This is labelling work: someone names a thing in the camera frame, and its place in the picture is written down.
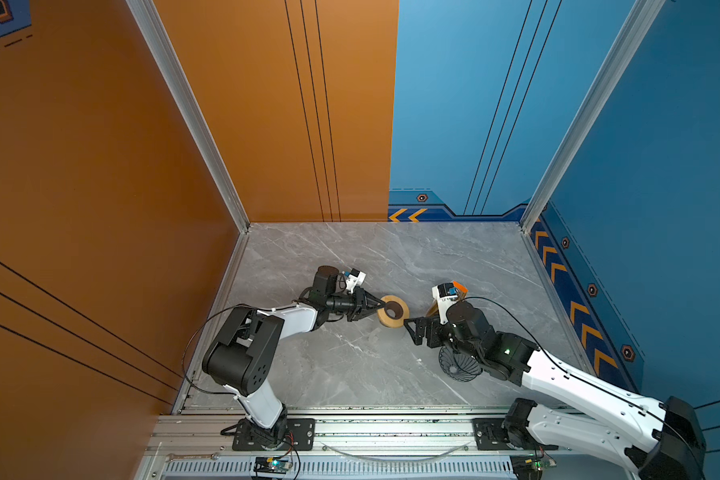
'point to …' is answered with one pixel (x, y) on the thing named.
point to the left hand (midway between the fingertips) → (385, 305)
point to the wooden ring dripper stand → (395, 312)
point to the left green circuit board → (271, 465)
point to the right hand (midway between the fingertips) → (415, 321)
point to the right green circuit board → (530, 466)
